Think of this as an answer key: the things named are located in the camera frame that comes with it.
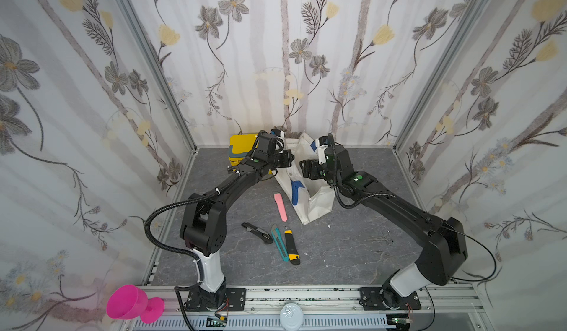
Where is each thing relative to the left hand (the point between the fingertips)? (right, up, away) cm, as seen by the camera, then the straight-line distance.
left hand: (297, 153), depth 87 cm
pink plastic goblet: (-47, -43, -28) cm, 69 cm away
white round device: (-3, -52, -21) cm, 56 cm away
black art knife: (-13, -33, -1) cm, 36 cm away
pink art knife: (-7, -23, +9) cm, 26 cm away
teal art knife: (-8, -34, +1) cm, 35 cm away
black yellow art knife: (-1, -40, -5) cm, 40 cm away
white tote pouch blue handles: (+5, -17, -8) cm, 20 cm away
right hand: (+6, -2, -10) cm, 11 cm away
